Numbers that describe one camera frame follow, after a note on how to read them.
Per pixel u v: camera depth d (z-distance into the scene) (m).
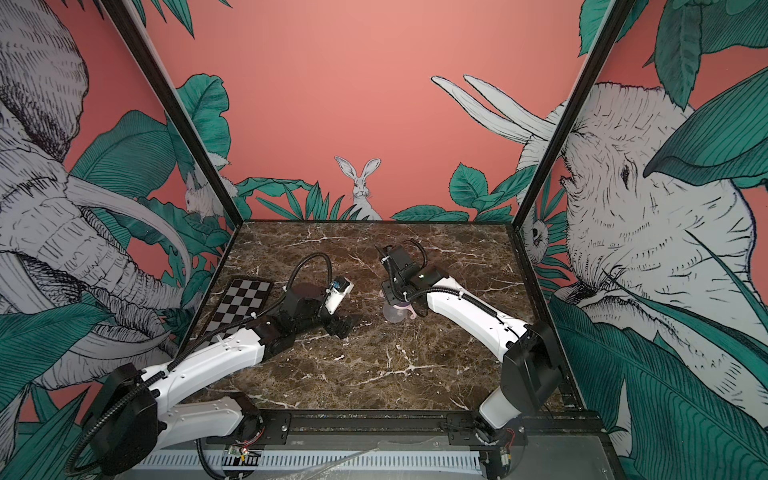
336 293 0.70
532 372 0.42
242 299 0.95
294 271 1.05
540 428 0.76
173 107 0.86
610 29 0.72
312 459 0.70
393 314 0.93
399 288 0.60
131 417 0.40
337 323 0.72
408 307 0.83
